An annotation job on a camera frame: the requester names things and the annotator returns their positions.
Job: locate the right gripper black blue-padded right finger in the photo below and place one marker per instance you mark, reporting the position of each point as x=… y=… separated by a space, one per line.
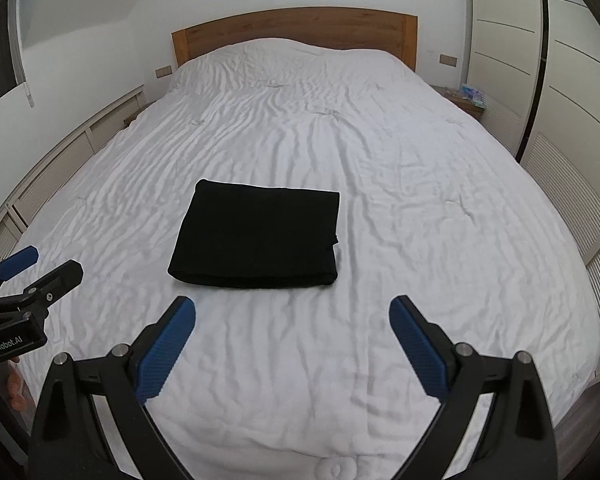
x=517 y=439

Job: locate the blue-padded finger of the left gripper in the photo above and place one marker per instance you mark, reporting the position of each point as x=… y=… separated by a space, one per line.
x=17 y=263

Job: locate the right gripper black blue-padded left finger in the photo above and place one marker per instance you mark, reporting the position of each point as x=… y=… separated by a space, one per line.
x=68 y=440

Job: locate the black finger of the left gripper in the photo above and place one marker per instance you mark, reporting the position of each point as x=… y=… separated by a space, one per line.
x=53 y=285

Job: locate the black pants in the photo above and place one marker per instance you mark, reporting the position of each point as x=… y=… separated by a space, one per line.
x=246 y=237

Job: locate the person's left hand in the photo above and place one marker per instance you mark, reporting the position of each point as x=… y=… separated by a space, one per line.
x=14 y=384

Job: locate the white low radiator cabinet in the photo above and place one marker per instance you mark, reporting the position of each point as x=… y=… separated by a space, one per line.
x=61 y=163

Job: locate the white bed duvet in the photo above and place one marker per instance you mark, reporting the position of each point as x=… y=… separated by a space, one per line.
x=312 y=383

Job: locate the blue tissue pack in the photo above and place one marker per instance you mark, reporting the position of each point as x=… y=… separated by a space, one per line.
x=473 y=95

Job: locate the wooden nightstand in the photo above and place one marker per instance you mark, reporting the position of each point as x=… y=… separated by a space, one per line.
x=461 y=101

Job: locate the white sliding wardrobe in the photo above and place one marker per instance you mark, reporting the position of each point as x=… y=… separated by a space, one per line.
x=537 y=64

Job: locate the wooden headboard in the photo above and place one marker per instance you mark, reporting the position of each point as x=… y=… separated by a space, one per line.
x=331 y=27

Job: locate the left wall switch plate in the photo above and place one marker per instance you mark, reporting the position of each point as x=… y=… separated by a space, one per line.
x=163 y=71

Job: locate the wall switch plate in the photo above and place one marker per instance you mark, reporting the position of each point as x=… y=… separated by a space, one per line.
x=163 y=71
x=448 y=60

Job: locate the right wall switch plate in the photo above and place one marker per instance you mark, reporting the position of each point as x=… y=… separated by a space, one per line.
x=448 y=60

